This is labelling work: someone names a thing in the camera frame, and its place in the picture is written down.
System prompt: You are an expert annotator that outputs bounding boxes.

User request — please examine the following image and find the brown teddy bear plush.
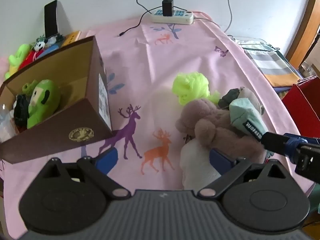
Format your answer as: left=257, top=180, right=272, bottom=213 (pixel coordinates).
left=175, top=99, right=266, bottom=164

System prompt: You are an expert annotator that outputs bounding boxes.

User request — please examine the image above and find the yellow book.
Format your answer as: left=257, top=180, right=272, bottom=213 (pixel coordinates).
left=61, top=31, right=82, bottom=47

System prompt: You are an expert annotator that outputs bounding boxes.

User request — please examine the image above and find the clear plastic bag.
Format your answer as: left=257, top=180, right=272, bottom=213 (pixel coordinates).
left=0, top=105, right=19, bottom=143

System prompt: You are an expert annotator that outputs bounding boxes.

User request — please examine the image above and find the mint green fabric pouch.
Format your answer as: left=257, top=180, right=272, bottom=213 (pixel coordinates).
left=229, top=98, right=269, bottom=142

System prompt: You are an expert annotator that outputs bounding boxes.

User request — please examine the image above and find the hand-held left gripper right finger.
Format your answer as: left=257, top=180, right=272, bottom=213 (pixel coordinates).
left=197, top=149, right=288, bottom=201

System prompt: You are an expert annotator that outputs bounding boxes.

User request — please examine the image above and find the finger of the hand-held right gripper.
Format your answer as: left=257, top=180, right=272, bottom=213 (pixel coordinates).
left=260, top=131, right=310, bottom=161

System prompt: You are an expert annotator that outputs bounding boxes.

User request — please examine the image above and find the brown cardboard box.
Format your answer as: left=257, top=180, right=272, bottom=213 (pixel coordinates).
left=0, top=35, right=113, bottom=165

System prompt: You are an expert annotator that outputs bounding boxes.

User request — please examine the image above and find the black phone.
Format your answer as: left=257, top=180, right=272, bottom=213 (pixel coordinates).
left=44, top=0, right=59, bottom=38

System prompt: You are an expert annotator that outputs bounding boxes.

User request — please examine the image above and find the white wall cable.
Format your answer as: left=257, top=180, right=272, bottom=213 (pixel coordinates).
left=222, top=0, right=233, bottom=34

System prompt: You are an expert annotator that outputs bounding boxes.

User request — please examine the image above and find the teal cloth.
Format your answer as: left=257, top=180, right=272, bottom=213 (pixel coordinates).
left=309, top=184, right=320, bottom=214

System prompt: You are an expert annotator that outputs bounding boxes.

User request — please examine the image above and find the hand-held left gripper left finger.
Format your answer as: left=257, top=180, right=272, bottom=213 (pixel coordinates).
left=35, top=147, right=132, bottom=202

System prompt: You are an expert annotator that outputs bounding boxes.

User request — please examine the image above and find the white power strip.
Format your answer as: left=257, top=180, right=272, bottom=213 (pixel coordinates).
left=150, top=8, right=195, bottom=25

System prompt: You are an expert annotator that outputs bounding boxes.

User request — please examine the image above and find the neon yellow fluffy pom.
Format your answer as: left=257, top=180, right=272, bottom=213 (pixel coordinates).
left=172, top=71, right=220, bottom=106

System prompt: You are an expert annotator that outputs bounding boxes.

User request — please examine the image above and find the green plush doll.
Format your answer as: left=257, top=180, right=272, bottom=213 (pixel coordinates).
left=22, top=79, right=62, bottom=129

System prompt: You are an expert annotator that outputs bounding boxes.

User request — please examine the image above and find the panda plush toy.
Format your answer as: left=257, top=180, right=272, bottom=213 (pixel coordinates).
left=34, top=36, right=59, bottom=52

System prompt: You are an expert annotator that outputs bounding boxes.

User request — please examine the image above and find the light green plush toy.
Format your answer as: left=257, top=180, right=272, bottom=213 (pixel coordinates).
left=5, top=44, right=32, bottom=80

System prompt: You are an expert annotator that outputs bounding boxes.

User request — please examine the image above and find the pink deer print blanket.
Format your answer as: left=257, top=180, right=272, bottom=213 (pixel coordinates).
left=0, top=12, right=315, bottom=238

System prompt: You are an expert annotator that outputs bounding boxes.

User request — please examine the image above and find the black fabric item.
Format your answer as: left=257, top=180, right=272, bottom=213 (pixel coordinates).
left=14, top=94, right=30, bottom=131

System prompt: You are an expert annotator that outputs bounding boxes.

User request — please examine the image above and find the grey fabric sock bundle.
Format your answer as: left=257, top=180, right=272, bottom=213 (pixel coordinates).
left=218, top=86, right=266, bottom=117

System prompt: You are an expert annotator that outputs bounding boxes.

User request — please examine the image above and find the striped cloth in plastic bag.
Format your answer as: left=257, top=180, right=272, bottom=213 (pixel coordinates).
left=235, top=35, right=300, bottom=88

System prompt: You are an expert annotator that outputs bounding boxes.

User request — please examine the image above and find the black charging cable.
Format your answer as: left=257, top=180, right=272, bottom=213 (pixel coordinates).
left=117, top=0, right=168, bottom=38

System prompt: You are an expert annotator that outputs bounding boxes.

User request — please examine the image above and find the grey power strip cord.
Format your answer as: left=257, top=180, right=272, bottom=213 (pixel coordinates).
left=192, top=11, right=225, bottom=32

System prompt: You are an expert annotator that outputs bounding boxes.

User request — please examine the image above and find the black charger plug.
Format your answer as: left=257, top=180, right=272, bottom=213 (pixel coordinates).
left=162, top=0, right=174, bottom=17

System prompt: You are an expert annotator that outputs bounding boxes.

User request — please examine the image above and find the wooden door frame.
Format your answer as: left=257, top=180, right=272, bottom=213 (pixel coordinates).
left=285, top=0, right=320, bottom=68

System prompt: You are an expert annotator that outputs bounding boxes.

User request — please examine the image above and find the red box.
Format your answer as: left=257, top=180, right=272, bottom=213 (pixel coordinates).
left=282, top=76, right=320, bottom=139

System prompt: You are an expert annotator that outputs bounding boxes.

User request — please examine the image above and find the white plush toy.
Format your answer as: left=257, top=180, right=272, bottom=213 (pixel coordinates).
left=180, top=137, right=222, bottom=190

